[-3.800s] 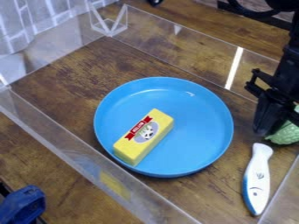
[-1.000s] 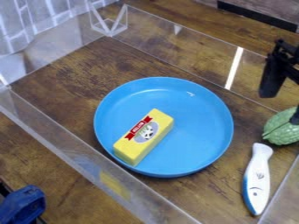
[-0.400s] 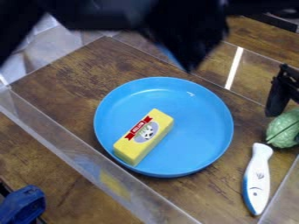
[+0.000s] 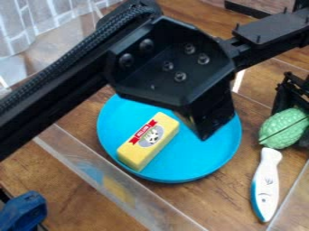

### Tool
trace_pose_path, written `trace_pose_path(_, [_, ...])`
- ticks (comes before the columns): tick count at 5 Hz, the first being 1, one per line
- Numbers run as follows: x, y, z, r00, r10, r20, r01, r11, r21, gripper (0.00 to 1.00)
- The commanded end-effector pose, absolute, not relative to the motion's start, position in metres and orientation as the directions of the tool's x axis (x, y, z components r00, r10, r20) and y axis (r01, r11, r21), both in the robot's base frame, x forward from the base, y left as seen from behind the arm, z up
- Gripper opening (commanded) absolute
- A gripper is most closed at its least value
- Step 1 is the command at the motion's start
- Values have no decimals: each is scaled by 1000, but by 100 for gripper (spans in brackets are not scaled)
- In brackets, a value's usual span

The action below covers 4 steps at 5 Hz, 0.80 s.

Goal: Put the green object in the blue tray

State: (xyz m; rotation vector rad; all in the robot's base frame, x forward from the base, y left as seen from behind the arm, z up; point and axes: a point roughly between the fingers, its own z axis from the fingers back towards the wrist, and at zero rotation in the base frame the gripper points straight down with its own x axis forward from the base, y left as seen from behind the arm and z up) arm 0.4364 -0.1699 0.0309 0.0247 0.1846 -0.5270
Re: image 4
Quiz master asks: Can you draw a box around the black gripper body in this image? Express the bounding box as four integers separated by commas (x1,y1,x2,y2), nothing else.
276,71,309,113

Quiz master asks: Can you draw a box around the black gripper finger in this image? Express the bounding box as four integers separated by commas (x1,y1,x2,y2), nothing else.
298,127,309,148
271,87,291,114

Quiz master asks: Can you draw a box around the green bitter gourd toy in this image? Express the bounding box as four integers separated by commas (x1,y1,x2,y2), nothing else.
258,107,309,149

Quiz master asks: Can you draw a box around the white and blue fish toy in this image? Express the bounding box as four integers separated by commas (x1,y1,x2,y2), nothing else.
251,147,282,223

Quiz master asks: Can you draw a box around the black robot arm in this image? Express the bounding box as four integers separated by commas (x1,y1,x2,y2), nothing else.
0,0,309,161

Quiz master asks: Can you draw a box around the blue round plate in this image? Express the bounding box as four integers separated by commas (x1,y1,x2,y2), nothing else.
96,95,240,183

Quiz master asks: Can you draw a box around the yellow butter block toy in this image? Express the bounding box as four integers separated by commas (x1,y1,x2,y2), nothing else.
117,112,179,171

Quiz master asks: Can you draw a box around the white patterned curtain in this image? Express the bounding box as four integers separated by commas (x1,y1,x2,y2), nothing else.
0,0,123,59

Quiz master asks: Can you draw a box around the blue clamp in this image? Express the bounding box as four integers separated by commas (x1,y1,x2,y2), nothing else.
0,190,46,231

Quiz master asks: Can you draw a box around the clear acrylic enclosure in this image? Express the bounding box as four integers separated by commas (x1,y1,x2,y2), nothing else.
0,0,309,231

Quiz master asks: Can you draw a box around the black cable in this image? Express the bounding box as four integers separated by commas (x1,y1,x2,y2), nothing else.
0,4,155,114

